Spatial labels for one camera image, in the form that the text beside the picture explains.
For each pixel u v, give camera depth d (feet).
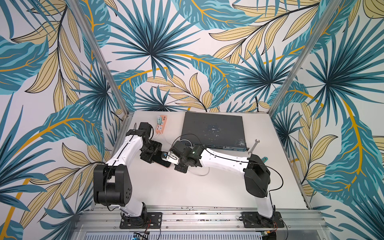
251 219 2.43
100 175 1.42
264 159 3.12
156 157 2.55
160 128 3.50
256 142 3.41
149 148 2.38
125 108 3.87
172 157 2.30
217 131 3.40
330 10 2.27
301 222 2.46
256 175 1.56
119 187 1.43
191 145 3.13
